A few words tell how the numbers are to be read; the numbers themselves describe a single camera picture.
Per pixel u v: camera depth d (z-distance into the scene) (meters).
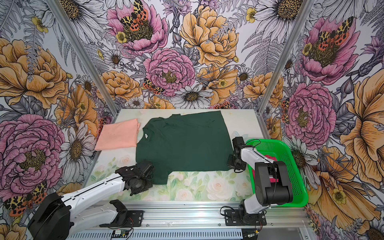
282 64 0.92
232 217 0.74
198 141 1.02
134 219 0.74
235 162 0.79
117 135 1.05
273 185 0.45
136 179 0.62
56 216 0.40
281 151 0.90
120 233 0.71
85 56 0.89
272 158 0.51
